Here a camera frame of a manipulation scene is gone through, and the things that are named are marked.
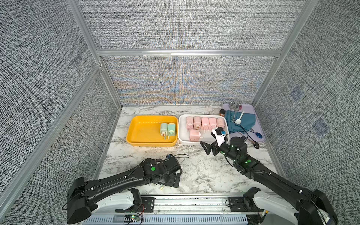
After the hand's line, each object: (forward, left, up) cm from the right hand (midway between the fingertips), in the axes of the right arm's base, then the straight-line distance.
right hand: (207, 134), depth 77 cm
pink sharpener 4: (+19, -9, -16) cm, 26 cm away
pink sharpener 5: (+19, -14, -15) cm, 28 cm away
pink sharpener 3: (+19, -3, -16) cm, 24 cm away
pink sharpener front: (+9, +5, -16) cm, 19 cm away
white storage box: (+13, +12, -23) cm, 29 cm away
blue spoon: (+12, -43, -22) cm, 49 cm away
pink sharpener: (+19, +8, -15) cm, 25 cm away
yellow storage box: (+17, +41, -22) cm, 49 cm away
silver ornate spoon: (+39, -32, -21) cm, 54 cm away
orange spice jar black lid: (+27, -17, -13) cm, 34 cm away
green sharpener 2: (+13, +21, -15) cm, 29 cm away
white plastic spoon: (+25, -30, -21) cm, 45 cm away
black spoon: (+5, -38, -22) cm, 44 cm away
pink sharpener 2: (+19, +2, -15) cm, 24 cm away
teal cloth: (+26, -38, -22) cm, 51 cm away
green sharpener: (+12, +26, -14) cm, 32 cm away
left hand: (-21, +18, -11) cm, 30 cm away
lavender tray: (+20, -44, -23) cm, 54 cm away
